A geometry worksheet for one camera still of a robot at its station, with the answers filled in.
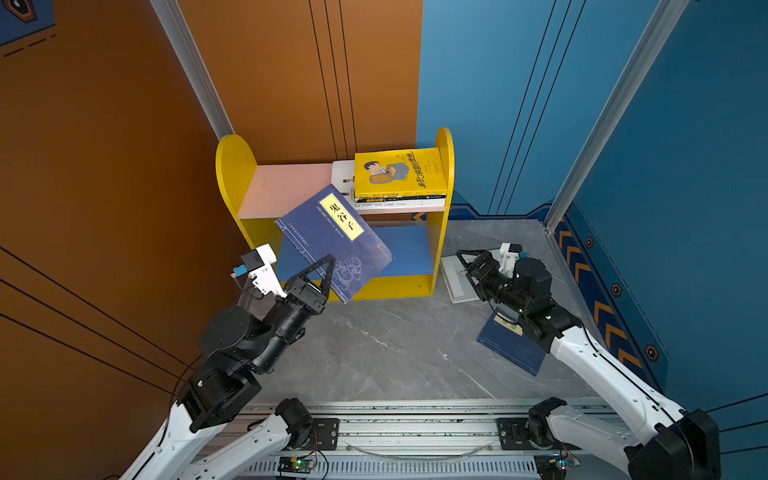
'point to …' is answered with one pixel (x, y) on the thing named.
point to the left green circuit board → (291, 464)
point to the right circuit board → (552, 466)
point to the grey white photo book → (459, 286)
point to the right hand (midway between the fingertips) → (456, 263)
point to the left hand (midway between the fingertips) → (336, 257)
